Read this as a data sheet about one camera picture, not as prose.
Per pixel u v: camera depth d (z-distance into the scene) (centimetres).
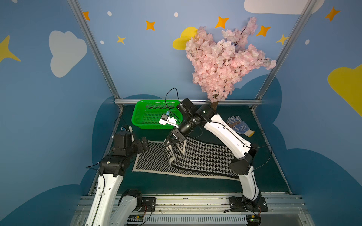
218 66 71
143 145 65
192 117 54
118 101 115
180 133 57
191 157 91
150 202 75
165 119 60
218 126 51
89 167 44
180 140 58
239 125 108
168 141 63
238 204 75
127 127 63
